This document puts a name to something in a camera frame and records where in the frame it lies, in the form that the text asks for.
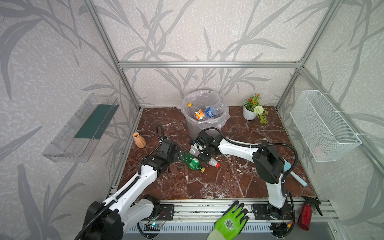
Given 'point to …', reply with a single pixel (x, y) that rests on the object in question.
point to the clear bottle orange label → (199, 115)
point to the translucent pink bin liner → (203, 99)
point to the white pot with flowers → (252, 108)
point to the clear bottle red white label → (195, 150)
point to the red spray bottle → (305, 215)
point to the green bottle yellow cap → (193, 162)
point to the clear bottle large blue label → (211, 111)
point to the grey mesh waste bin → (197, 122)
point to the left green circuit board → (152, 227)
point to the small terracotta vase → (139, 141)
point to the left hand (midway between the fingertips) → (176, 148)
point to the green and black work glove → (230, 223)
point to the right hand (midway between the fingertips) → (203, 150)
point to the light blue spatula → (287, 166)
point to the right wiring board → (280, 229)
